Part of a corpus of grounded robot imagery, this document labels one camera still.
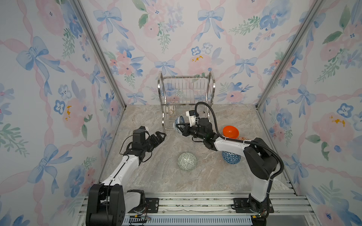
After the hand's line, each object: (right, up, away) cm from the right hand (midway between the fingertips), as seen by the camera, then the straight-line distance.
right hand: (177, 124), depth 84 cm
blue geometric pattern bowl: (+34, -22, +6) cm, 41 cm away
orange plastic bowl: (+37, -6, +17) cm, 41 cm away
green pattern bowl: (+6, -23, +4) cm, 24 cm away
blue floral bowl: (+2, +3, 0) cm, 3 cm away
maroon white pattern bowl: (-5, +10, +17) cm, 20 cm away
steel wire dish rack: (0, +24, +30) cm, 38 cm away
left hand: (-9, -8, +2) cm, 12 cm away
